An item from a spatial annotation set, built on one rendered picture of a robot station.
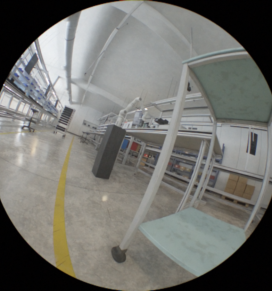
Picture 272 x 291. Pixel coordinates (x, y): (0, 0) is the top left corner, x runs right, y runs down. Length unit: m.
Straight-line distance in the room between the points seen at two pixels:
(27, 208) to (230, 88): 1.37
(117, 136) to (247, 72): 1.61
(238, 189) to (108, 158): 4.10
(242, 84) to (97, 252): 1.14
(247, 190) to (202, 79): 4.01
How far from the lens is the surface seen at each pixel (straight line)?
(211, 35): 3.41
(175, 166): 5.56
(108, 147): 1.55
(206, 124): 2.09
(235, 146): 5.54
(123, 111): 1.72
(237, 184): 4.25
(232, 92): 0.72
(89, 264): 0.61
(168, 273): 0.73
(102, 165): 1.59
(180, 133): 1.24
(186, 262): 0.38
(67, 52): 4.86
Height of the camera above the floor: 0.56
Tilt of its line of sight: 4 degrees up
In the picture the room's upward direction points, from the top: 20 degrees clockwise
